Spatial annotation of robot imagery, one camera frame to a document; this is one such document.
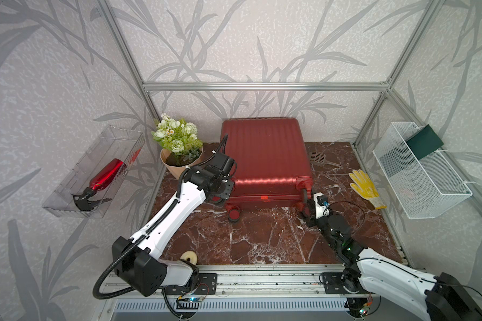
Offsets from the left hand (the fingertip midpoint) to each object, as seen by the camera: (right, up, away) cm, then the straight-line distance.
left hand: (222, 187), depth 79 cm
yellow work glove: (+70, -3, +23) cm, 74 cm away
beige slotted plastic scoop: (+50, +12, +33) cm, 61 cm away
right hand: (+36, -5, +3) cm, 36 cm away
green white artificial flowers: (-20, +21, +7) cm, 30 cm away
